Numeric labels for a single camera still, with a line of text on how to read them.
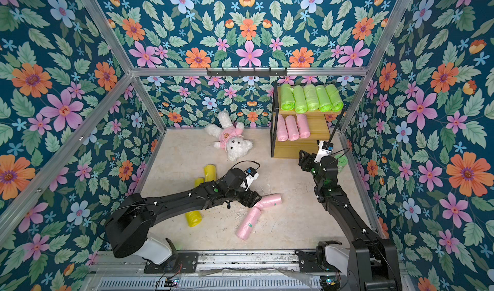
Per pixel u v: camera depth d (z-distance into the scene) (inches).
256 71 36.0
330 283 28.1
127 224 17.0
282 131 35.7
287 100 30.8
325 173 24.1
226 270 28.4
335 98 30.9
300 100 31.1
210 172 38.4
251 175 29.4
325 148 27.9
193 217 32.0
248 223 31.6
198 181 37.5
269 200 33.8
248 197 28.8
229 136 41.1
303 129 36.6
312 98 31.5
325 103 30.3
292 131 35.7
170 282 28.2
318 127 38.7
